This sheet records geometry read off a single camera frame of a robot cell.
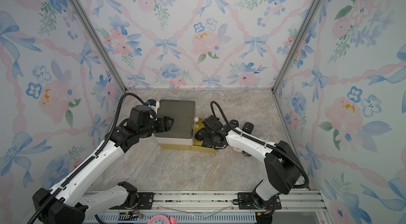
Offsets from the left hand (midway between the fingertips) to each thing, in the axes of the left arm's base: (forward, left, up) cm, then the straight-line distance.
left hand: (169, 120), depth 76 cm
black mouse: (+3, -14, -19) cm, 24 cm away
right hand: (-3, -19, -16) cm, 25 cm away
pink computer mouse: (-6, -35, -21) cm, 41 cm away
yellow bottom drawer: (-3, -13, -21) cm, 25 cm away
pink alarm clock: (-38, +1, -20) cm, 43 cm away
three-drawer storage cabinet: (-3, -4, -11) cm, 12 cm away
